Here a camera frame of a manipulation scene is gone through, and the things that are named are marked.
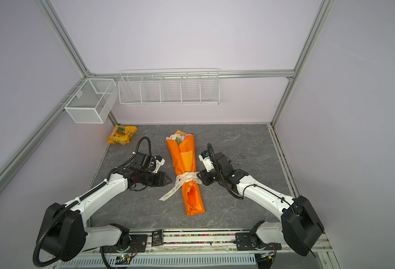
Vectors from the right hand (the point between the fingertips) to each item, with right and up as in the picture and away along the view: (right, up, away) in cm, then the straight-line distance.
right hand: (201, 173), depth 82 cm
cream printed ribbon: (-11, -4, +6) cm, 13 cm away
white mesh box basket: (-64, +38, +12) cm, 75 cm away
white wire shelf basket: (-18, +49, +17) cm, 55 cm away
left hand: (-16, -5, 0) cm, 17 cm away
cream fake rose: (-18, +19, +22) cm, 34 cm away
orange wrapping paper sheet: (-11, +7, +14) cm, 19 cm away
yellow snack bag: (-53, +20, +26) cm, 62 cm away
